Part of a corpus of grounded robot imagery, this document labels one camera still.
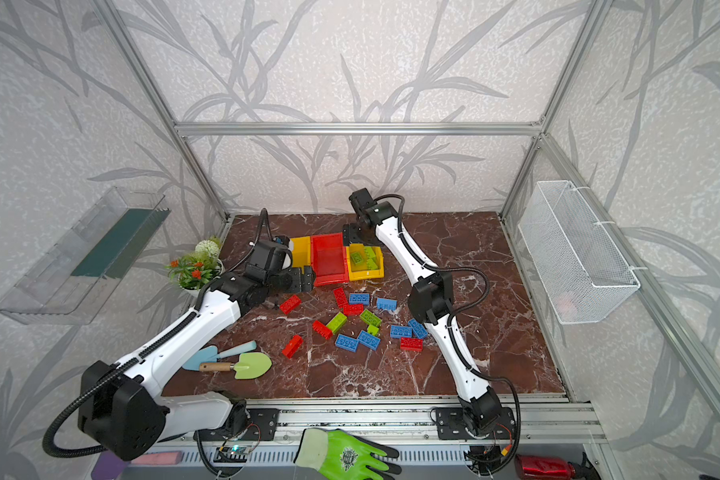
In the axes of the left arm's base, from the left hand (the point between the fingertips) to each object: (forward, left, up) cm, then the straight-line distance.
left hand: (306, 266), depth 83 cm
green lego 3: (+15, -12, -16) cm, 25 cm away
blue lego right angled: (-11, -33, -16) cm, 38 cm away
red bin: (+15, -3, -17) cm, 23 cm away
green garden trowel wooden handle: (-21, +17, -19) cm, 33 cm away
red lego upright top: (-1, -8, -17) cm, 19 cm away
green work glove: (-42, -12, -16) cm, 47 cm away
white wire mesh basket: (-13, -63, +18) cm, 67 cm away
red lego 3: (-15, -30, -17) cm, 38 cm away
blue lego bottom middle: (-15, -18, -17) cm, 28 cm away
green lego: (-8, -18, -17) cm, 26 cm away
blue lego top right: (-3, -24, -16) cm, 29 cm away
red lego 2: (-12, -4, -15) cm, 20 cm away
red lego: (-17, +4, -16) cm, 24 cm away
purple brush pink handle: (-45, +41, -17) cm, 63 cm away
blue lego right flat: (-12, -27, -17) cm, 34 cm away
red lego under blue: (-5, -12, -17) cm, 22 cm away
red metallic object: (-44, -58, -13) cm, 74 cm away
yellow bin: (+12, -16, -15) cm, 25 cm away
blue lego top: (-1, -14, -17) cm, 22 cm away
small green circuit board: (-42, +15, -19) cm, 49 cm away
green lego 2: (+16, -17, -16) cm, 28 cm away
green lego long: (-9, -8, -16) cm, 20 cm away
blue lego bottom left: (-16, -12, -17) cm, 26 cm away
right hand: (+18, -13, -6) cm, 23 cm away
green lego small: (-12, -19, -16) cm, 27 cm away
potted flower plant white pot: (+2, +32, -3) cm, 33 cm away
